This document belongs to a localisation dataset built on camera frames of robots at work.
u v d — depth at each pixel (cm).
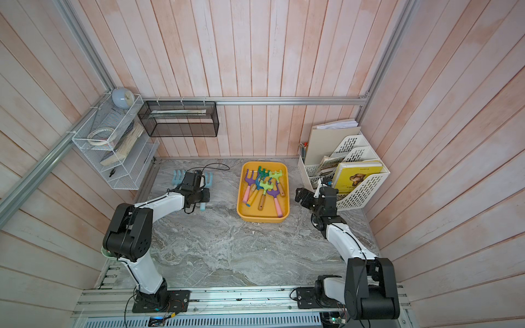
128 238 49
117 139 73
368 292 41
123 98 82
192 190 77
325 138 93
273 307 73
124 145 80
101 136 75
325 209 67
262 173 111
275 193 104
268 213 97
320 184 78
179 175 112
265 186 105
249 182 108
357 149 89
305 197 78
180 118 104
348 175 83
